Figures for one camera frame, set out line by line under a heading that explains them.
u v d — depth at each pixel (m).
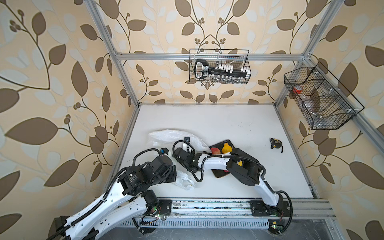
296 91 0.88
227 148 0.94
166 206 0.74
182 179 0.68
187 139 0.83
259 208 0.74
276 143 0.95
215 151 0.90
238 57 0.91
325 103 0.73
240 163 0.58
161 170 0.52
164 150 0.65
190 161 0.72
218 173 0.82
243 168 0.53
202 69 0.85
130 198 0.46
